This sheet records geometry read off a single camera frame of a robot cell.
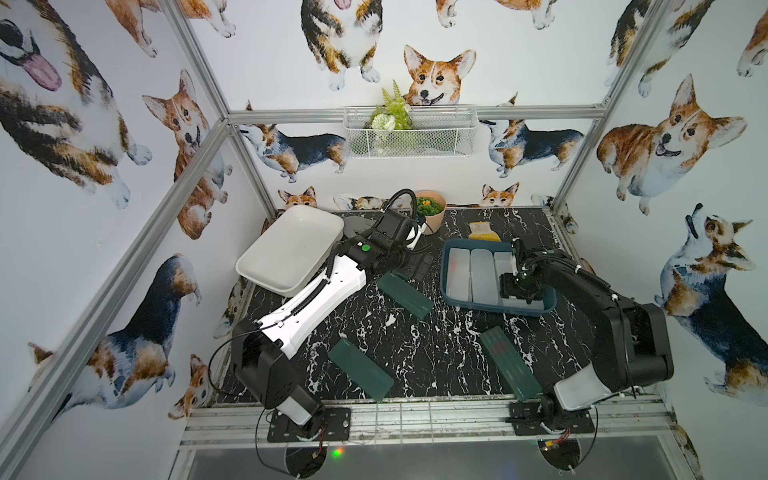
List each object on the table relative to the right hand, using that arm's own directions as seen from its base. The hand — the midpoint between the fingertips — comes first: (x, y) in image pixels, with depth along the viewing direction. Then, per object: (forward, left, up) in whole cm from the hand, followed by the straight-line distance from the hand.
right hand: (511, 289), depth 89 cm
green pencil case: (+2, +31, -6) cm, 32 cm away
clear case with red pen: (+7, +15, -3) cm, 17 cm away
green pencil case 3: (-20, +2, -7) cm, 22 cm away
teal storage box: (+8, +11, -3) cm, 14 cm away
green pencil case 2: (-21, +43, -7) cm, 49 cm away
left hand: (+2, +27, +17) cm, 32 cm away
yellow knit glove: (+29, +3, -7) cm, 30 cm away
